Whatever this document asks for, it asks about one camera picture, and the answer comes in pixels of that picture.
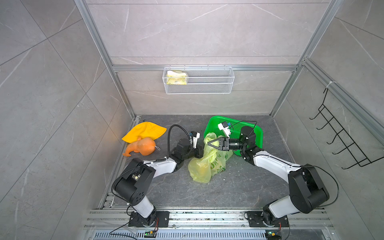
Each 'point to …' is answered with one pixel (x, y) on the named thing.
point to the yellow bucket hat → (145, 129)
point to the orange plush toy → (145, 145)
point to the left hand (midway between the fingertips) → (208, 146)
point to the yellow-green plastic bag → (212, 162)
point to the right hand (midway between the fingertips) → (210, 145)
